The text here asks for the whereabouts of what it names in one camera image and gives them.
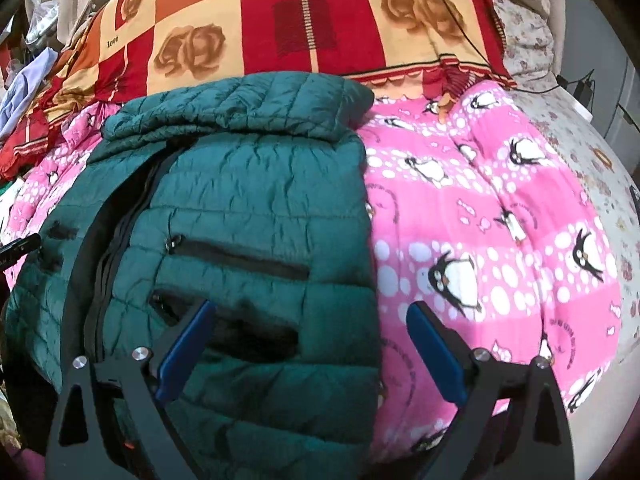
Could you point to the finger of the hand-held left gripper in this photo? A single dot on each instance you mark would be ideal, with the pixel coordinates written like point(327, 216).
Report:
point(20, 248)

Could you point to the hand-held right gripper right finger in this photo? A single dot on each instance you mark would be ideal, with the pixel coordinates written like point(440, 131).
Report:
point(435, 355)

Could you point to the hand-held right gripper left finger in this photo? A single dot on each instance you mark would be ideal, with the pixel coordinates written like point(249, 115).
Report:
point(185, 355)

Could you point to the green quilted puffer jacket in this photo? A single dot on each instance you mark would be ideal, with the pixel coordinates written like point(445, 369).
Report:
point(240, 200)

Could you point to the red cloth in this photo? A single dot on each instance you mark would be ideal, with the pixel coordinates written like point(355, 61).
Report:
point(25, 147)

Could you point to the pink penguin print blanket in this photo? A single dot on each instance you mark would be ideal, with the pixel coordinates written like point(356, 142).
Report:
point(475, 210)

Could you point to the lavender cloth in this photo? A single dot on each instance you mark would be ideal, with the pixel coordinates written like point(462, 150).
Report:
point(27, 85)

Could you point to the black charger adapter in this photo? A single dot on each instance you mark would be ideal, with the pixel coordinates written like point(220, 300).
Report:
point(582, 88)

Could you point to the checkered rose print quilt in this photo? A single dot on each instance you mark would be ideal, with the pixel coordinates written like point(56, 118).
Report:
point(280, 25)

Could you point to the grey cabinet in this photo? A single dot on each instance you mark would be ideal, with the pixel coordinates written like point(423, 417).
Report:
point(600, 50)

